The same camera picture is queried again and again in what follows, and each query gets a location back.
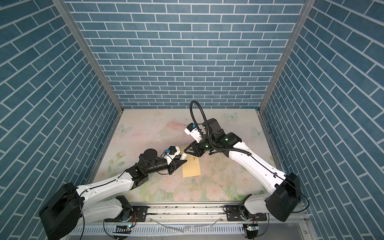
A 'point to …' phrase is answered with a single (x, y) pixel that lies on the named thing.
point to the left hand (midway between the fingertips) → (185, 159)
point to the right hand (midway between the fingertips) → (185, 148)
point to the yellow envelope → (191, 167)
